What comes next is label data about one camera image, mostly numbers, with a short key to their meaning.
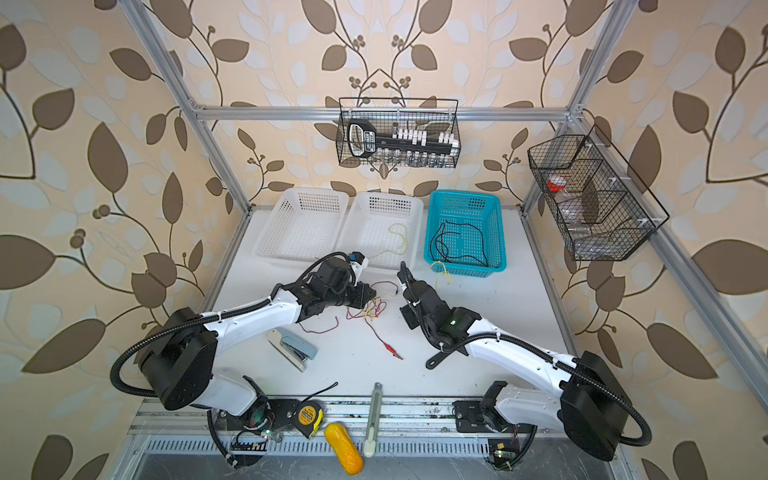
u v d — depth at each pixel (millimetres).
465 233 1122
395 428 737
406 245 1085
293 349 833
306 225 1158
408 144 830
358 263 782
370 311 864
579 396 397
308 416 720
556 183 806
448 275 770
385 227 1153
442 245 1075
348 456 665
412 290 666
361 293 752
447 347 558
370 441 703
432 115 910
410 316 719
